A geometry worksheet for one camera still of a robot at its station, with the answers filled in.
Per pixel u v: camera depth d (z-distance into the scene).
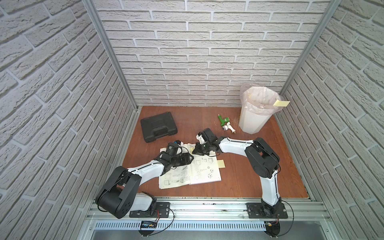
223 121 1.10
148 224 0.71
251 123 0.94
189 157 0.81
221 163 0.90
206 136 0.77
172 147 0.71
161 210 0.74
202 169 0.87
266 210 0.64
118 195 0.42
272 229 0.71
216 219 0.73
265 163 0.52
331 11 0.70
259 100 1.00
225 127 1.03
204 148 0.81
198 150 0.83
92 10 0.70
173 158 0.73
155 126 1.01
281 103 0.85
